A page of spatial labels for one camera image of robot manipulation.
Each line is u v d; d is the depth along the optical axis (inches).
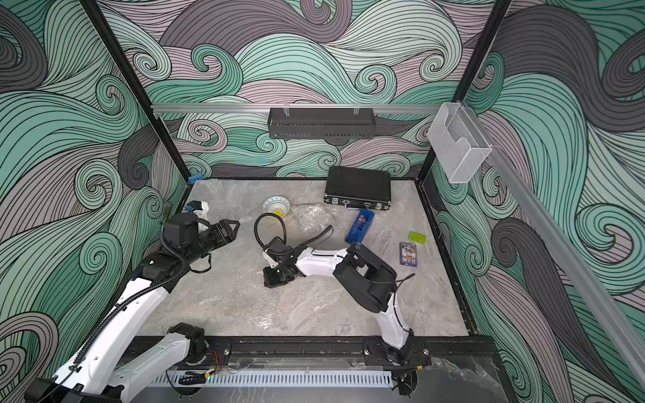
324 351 29.3
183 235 21.3
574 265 19.4
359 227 38.4
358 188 44.3
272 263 31.5
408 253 36.5
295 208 40.5
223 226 26.3
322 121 36.3
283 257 28.1
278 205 42.2
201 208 26.4
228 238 26.2
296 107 36.7
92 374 15.0
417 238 39.5
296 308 32.3
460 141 30.2
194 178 48.0
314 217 37.9
